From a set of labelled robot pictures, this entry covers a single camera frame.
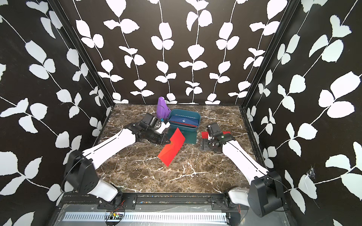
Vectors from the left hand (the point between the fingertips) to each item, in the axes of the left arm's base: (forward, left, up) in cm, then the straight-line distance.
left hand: (170, 139), depth 80 cm
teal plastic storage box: (+16, -13, -17) cm, 27 cm away
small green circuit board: (-34, +28, -17) cm, 47 cm away
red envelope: (-5, 0, -5) cm, 7 cm away
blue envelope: (+24, -10, -12) cm, 29 cm away
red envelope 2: (+13, -24, -18) cm, 33 cm away
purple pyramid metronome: (+28, +6, -5) cm, 29 cm away
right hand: (0, -22, -5) cm, 22 cm away
